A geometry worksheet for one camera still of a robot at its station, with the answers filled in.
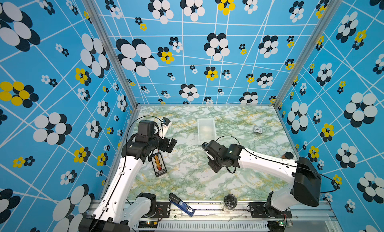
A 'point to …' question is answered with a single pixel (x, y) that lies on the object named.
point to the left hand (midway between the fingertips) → (168, 136)
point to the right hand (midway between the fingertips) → (213, 161)
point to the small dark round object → (289, 155)
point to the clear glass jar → (229, 202)
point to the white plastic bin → (206, 130)
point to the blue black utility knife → (180, 205)
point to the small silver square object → (257, 129)
